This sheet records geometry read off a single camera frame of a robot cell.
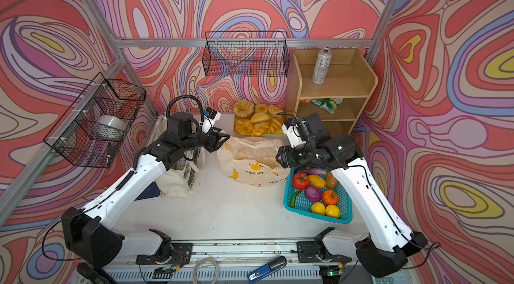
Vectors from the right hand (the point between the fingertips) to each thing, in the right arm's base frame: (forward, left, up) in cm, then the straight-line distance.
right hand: (286, 162), depth 67 cm
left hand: (+14, +22, 0) cm, 26 cm away
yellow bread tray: (+36, +8, -24) cm, 44 cm away
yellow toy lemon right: (-9, -20, -23) cm, 32 cm away
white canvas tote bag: (+1, +44, -14) cm, 46 cm away
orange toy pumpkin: (-4, -20, -23) cm, 31 cm away
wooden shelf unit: (+36, -26, +4) cm, 45 cm away
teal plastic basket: (-3, -6, -28) cm, 29 cm away
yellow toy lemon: (-8, -14, -24) cm, 29 cm away
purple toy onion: (-2, -13, -23) cm, 27 cm away
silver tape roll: (+17, +63, +5) cm, 66 cm away
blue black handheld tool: (-27, +5, -23) cm, 35 cm away
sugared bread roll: (+48, +17, -20) cm, 55 cm away
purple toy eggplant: (+10, -16, -26) cm, 32 cm away
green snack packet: (+38, -27, -9) cm, 47 cm away
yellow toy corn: (+4, -16, -25) cm, 30 cm away
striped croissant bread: (+39, 0, -24) cm, 46 cm away
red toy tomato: (+4, -9, -22) cm, 24 cm away
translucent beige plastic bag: (+8, +12, -11) cm, 18 cm away
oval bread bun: (+41, +9, -20) cm, 47 cm away
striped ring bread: (+39, +17, -25) cm, 50 cm away
